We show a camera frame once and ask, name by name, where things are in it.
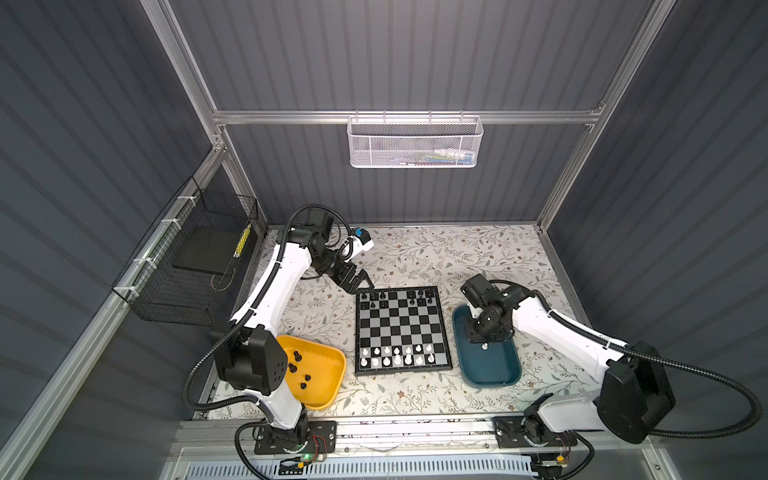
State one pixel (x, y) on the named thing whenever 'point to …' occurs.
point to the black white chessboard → (400, 329)
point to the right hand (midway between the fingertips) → (474, 338)
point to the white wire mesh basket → (414, 142)
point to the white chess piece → (485, 346)
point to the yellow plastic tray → (314, 371)
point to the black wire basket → (190, 268)
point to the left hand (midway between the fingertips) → (359, 279)
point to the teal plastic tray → (498, 366)
